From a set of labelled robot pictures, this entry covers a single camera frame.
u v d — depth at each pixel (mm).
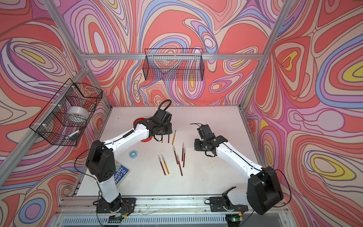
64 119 747
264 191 406
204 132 649
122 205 721
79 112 734
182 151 933
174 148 957
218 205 724
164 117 691
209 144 595
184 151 933
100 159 462
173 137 1009
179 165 881
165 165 878
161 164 883
